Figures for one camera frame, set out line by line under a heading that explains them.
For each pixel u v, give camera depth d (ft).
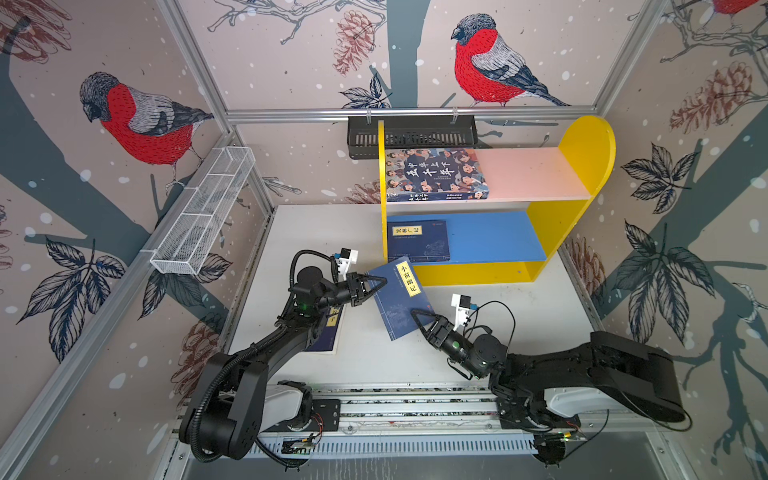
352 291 2.25
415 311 2.38
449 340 2.16
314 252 2.44
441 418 2.44
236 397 1.37
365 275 2.48
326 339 2.75
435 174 2.25
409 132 3.36
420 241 2.94
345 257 2.48
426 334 2.15
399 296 2.43
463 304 2.31
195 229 2.44
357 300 2.34
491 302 2.17
